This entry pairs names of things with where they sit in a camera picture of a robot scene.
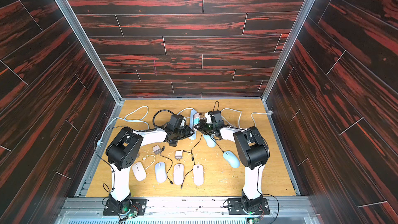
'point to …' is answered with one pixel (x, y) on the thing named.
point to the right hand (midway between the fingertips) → (198, 125)
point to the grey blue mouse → (231, 159)
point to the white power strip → (193, 112)
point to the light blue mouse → (210, 140)
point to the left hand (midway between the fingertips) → (194, 132)
